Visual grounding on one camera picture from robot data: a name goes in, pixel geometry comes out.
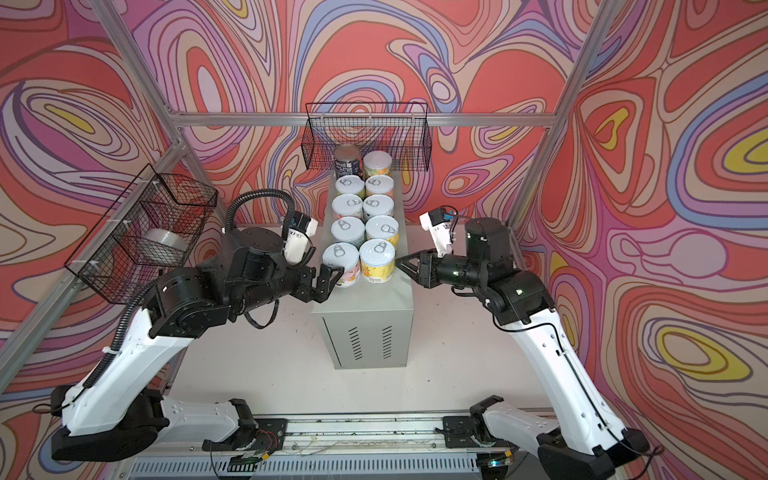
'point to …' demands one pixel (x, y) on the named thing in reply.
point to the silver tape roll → (168, 238)
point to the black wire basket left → (155, 226)
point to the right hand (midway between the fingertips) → (402, 270)
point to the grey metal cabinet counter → (369, 325)
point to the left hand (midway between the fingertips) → (331, 263)
